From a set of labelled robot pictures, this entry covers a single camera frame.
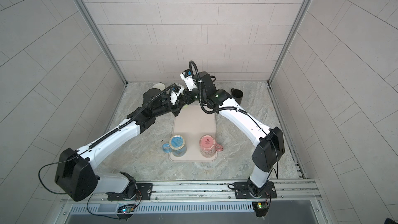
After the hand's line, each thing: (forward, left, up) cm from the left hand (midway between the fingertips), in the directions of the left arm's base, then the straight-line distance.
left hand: (191, 98), depth 74 cm
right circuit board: (-42, -32, -25) cm, 59 cm away
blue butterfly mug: (-18, +7, -16) cm, 25 cm away
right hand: (+2, +5, +2) cm, 6 cm away
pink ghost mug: (-18, -9, -15) cm, 25 cm away
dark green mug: (+21, +23, -15) cm, 35 cm away
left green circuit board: (-43, +26, -22) cm, 55 cm away
